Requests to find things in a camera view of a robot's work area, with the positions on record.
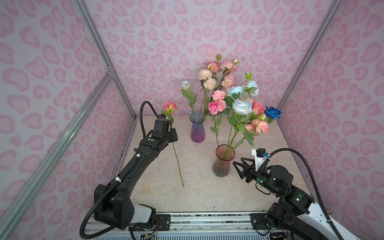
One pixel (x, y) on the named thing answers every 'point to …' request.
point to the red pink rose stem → (169, 109)
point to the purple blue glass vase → (197, 131)
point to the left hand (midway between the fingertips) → (174, 130)
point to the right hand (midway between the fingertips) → (237, 162)
